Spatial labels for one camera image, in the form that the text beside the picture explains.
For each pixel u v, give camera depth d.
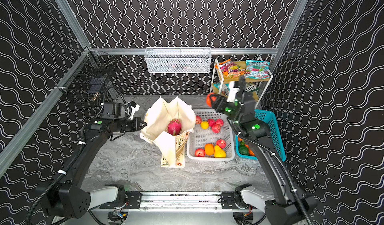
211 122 1.00
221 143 0.90
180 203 0.75
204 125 0.98
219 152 0.85
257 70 0.83
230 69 0.84
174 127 0.92
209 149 0.87
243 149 0.86
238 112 0.49
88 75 0.94
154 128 0.86
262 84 1.13
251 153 0.86
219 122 0.98
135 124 0.68
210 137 0.97
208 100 0.66
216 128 0.96
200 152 0.85
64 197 0.38
